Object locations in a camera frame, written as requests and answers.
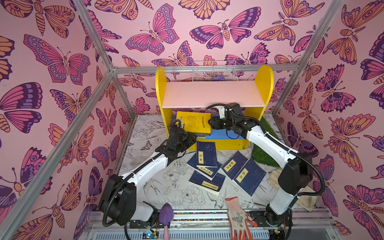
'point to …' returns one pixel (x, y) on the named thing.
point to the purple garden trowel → (166, 215)
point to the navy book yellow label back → (206, 155)
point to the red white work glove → (239, 220)
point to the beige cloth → (307, 202)
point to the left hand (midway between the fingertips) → (196, 136)
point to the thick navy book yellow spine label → (208, 182)
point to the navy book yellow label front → (250, 176)
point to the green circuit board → (150, 235)
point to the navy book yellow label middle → (234, 166)
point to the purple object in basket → (219, 78)
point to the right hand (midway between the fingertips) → (213, 119)
